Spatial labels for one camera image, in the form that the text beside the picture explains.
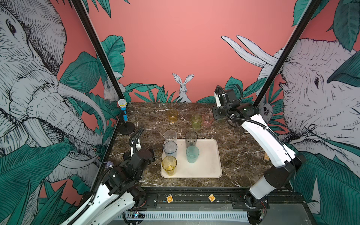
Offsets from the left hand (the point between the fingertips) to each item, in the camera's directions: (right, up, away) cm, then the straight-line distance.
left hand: (143, 148), depth 71 cm
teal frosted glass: (+27, -7, +17) cm, 32 cm away
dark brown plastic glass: (+25, +4, +10) cm, 28 cm away
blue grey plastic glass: (+12, -4, +18) cm, 22 cm away
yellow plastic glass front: (+12, +18, +39) cm, 44 cm away
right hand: (+38, +22, +4) cm, 44 cm away
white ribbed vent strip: (+44, -34, -1) cm, 56 cm away
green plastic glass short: (+31, +14, +38) cm, 51 cm away
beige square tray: (+37, -15, +17) cm, 43 cm away
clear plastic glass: (+11, +3, +32) cm, 34 cm away
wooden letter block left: (+13, -28, +3) cm, 31 cm away
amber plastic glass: (+13, -10, +8) cm, 18 cm away
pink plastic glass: (+40, +14, +37) cm, 56 cm away
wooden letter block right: (+36, -28, +3) cm, 46 cm away
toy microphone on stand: (-20, +8, +28) cm, 36 cm away
